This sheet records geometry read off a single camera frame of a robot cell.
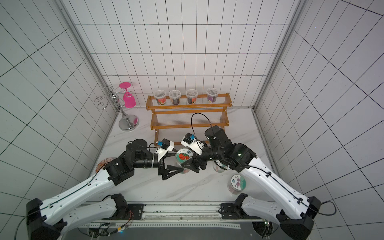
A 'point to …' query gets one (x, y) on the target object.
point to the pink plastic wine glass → (128, 98)
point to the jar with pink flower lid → (236, 184)
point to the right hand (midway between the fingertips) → (182, 158)
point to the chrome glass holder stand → (128, 122)
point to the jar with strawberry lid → (182, 155)
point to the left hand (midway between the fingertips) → (177, 163)
